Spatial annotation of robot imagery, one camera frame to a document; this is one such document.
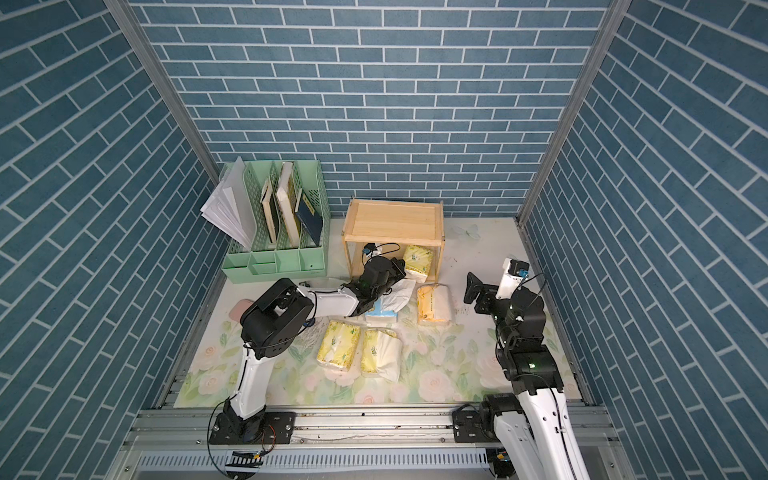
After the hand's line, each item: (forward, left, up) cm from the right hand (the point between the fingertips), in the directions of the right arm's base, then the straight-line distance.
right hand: (490, 278), depth 72 cm
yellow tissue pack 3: (+17, +17, -18) cm, 31 cm away
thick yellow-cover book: (+25, +60, +1) cm, 65 cm away
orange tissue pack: (+5, +12, -23) cm, 26 cm away
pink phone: (-1, +75, -25) cm, 79 cm away
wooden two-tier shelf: (+20, +20, -6) cm, 29 cm away
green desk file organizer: (+17, +64, -21) cm, 69 cm away
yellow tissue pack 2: (-12, +26, -22) cm, 37 cm away
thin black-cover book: (+28, +68, -4) cm, 74 cm away
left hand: (+15, +18, -15) cm, 28 cm away
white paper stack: (+20, +76, -1) cm, 79 cm away
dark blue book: (+34, +59, -17) cm, 70 cm away
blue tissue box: (0, +27, -20) cm, 33 cm away
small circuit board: (-39, +57, -29) cm, 75 cm away
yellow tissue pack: (-11, +39, -22) cm, 46 cm away
